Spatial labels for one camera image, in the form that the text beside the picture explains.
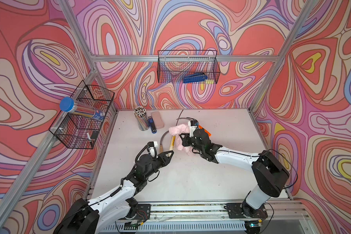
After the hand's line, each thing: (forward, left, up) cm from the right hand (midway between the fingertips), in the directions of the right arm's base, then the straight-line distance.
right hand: (180, 138), depth 86 cm
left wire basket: (-3, +54, +14) cm, 56 cm away
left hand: (-11, +3, +2) cm, 12 cm away
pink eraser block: (+26, +16, -13) cm, 33 cm away
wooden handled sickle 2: (-3, +4, +3) cm, 6 cm away
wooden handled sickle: (+2, +13, -12) cm, 18 cm away
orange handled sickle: (+20, -16, -14) cm, 29 cm away
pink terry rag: (+1, -1, +7) cm, 8 cm away
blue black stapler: (+19, +20, -10) cm, 30 cm away
